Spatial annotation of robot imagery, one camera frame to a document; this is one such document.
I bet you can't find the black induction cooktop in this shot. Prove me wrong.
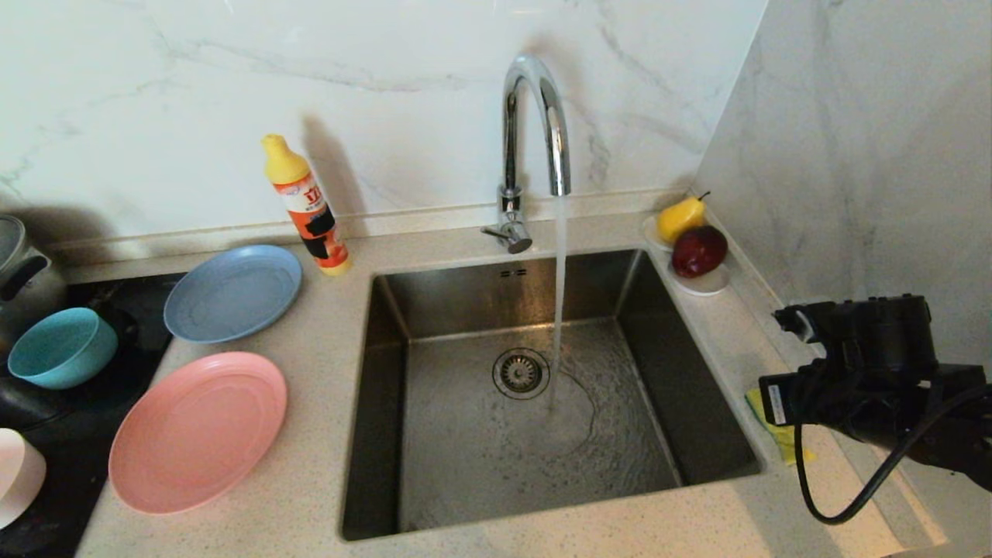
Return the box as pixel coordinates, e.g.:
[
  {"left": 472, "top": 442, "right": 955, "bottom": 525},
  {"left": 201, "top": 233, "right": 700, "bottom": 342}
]
[{"left": 0, "top": 273, "right": 187, "bottom": 558}]

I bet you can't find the small white fruit dish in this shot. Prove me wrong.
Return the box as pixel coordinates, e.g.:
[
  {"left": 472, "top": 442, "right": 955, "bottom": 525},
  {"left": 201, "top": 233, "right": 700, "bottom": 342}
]
[{"left": 640, "top": 215, "right": 731, "bottom": 296}]

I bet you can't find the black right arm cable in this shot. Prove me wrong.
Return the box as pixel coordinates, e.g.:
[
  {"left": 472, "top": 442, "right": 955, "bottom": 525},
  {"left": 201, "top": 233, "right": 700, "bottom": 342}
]
[{"left": 794, "top": 384, "right": 989, "bottom": 525}]

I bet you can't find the yellow sponge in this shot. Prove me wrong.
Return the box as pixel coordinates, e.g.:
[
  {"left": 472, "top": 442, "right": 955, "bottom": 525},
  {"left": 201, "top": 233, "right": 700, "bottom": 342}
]
[{"left": 746, "top": 387, "right": 816, "bottom": 467}]

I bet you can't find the teal bowl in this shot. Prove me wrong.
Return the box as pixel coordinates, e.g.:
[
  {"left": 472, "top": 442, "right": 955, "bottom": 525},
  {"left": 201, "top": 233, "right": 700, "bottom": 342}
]
[{"left": 8, "top": 308, "right": 119, "bottom": 390}]

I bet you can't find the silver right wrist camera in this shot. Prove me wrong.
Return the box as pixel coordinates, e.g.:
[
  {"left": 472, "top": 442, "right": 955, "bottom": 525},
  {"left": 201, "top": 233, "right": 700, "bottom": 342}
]
[{"left": 773, "top": 304, "right": 834, "bottom": 346}]

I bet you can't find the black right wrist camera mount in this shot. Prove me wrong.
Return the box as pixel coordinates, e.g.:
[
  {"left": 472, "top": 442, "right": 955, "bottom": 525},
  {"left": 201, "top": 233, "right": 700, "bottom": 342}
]
[{"left": 821, "top": 293, "right": 939, "bottom": 377}]

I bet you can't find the stainless steel sink basin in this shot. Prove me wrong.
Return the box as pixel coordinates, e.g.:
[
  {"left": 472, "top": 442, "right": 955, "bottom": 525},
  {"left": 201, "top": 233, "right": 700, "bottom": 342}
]
[{"left": 341, "top": 248, "right": 764, "bottom": 542}]

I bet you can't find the dark red apple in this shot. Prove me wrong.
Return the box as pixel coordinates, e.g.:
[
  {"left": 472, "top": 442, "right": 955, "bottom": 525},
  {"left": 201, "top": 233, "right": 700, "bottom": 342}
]
[{"left": 670, "top": 225, "right": 729, "bottom": 278}]

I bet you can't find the large pink plate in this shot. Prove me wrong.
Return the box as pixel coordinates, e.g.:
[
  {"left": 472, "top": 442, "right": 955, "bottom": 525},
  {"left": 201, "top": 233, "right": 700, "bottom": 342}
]
[{"left": 108, "top": 351, "right": 288, "bottom": 515}]

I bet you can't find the black frying pan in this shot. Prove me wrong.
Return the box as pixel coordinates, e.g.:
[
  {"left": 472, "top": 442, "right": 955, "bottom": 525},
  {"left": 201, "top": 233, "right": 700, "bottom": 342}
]
[{"left": 0, "top": 310, "right": 144, "bottom": 427}]

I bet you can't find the orange yellow dish soap bottle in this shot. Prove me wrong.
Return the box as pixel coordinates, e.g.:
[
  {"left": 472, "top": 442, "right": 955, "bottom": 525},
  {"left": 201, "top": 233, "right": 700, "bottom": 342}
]
[{"left": 261, "top": 134, "right": 351, "bottom": 277}]

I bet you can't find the small light pink plate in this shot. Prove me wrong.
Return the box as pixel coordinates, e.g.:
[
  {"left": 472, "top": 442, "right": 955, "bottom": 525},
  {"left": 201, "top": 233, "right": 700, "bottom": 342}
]
[{"left": 0, "top": 429, "right": 47, "bottom": 531}]

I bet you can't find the yellow pear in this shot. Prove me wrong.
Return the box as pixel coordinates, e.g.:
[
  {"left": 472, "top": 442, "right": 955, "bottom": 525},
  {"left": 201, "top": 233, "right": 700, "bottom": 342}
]
[{"left": 657, "top": 191, "right": 710, "bottom": 246}]

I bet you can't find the chrome gooseneck faucet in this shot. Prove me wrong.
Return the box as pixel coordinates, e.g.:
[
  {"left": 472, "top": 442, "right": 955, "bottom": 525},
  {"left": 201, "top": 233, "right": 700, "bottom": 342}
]
[{"left": 480, "top": 53, "right": 573, "bottom": 254}]

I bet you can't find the round metal drain strainer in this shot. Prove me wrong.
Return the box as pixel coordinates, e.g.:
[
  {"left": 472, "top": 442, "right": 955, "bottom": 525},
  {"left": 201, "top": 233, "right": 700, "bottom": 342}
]
[{"left": 492, "top": 348, "right": 551, "bottom": 401}]

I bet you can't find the blue plate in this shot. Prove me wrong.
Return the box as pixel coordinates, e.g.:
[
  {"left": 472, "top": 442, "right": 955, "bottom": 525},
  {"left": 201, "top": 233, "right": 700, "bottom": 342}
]
[{"left": 164, "top": 245, "right": 303, "bottom": 344}]

